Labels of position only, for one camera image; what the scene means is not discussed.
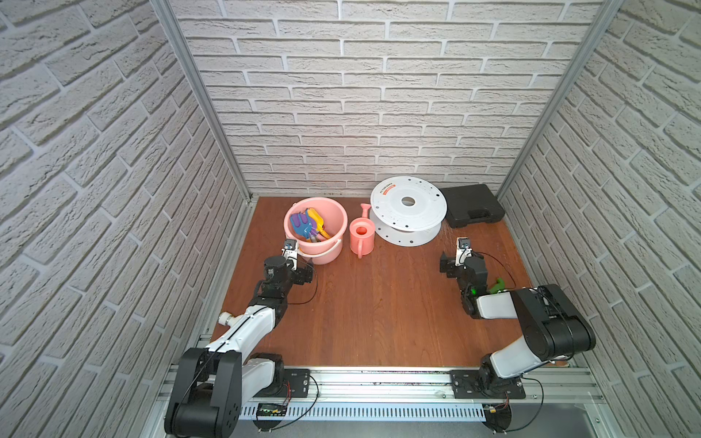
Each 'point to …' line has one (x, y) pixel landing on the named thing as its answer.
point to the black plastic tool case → (472, 203)
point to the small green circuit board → (271, 410)
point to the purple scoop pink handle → (313, 230)
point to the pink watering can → (361, 234)
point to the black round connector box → (498, 416)
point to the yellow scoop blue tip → (318, 222)
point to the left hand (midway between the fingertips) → (289, 253)
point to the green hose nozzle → (500, 286)
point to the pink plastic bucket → (336, 221)
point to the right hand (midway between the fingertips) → (461, 252)
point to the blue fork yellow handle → (303, 229)
